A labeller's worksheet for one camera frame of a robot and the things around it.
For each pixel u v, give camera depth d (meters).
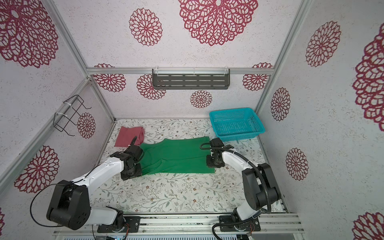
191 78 0.95
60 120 0.73
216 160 0.76
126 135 1.07
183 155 1.06
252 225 0.73
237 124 1.17
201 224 0.76
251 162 0.50
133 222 0.75
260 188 0.45
